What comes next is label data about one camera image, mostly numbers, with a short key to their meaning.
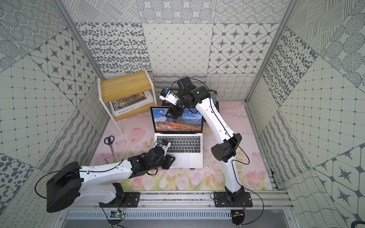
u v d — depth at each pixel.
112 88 0.82
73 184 0.41
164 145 0.74
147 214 0.70
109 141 0.96
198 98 0.54
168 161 0.77
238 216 0.72
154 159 0.62
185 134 0.86
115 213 0.70
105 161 0.88
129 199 0.73
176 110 0.66
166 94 0.65
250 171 0.84
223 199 0.73
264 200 0.75
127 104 0.91
